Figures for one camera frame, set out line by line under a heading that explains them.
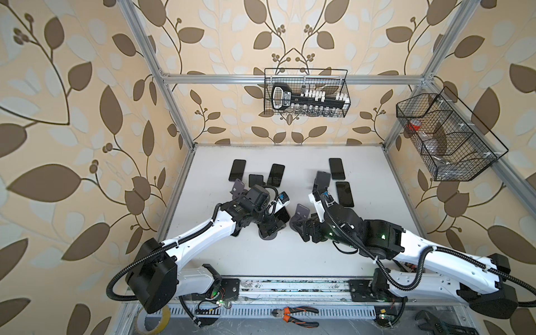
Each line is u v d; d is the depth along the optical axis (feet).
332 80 2.99
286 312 2.30
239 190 3.10
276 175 3.59
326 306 2.33
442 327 2.20
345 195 3.43
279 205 2.32
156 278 1.32
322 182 3.23
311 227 1.87
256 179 3.08
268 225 2.33
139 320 2.20
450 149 2.44
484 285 1.30
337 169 3.56
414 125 2.88
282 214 2.37
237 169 3.58
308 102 2.77
